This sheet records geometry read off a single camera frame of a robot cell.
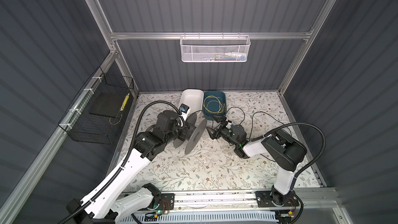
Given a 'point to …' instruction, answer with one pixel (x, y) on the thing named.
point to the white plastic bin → (194, 99)
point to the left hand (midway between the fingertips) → (186, 122)
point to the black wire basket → (95, 115)
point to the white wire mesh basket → (215, 48)
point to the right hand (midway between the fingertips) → (209, 122)
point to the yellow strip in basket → (125, 101)
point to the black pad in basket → (108, 104)
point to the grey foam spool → (195, 136)
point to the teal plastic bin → (214, 102)
